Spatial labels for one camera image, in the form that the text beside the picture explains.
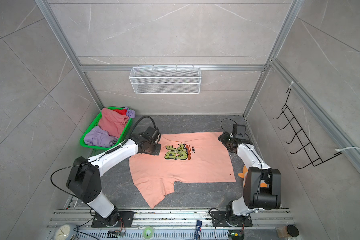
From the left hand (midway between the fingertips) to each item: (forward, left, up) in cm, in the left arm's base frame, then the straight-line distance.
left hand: (156, 146), depth 89 cm
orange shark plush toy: (-17, -51, -8) cm, 54 cm away
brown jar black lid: (-44, -60, 0) cm, 75 cm away
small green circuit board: (-44, -40, -11) cm, 61 cm away
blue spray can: (-41, -22, -8) cm, 48 cm away
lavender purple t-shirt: (+12, +41, -5) cm, 43 cm away
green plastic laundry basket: (+16, +23, -3) cm, 28 cm away
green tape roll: (-41, +1, -10) cm, 42 cm away
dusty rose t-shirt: (+23, +33, -2) cm, 40 cm away
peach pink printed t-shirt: (-3, -24, -11) cm, 27 cm away
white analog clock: (-40, +40, -7) cm, 57 cm away
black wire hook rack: (-17, -70, +21) cm, 75 cm away
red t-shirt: (+29, +26, +1) cm, 39 cm away
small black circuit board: (-42, +18, -12) cm, 47 cm away
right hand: (+5, -41, +1) cm, 41 cm away
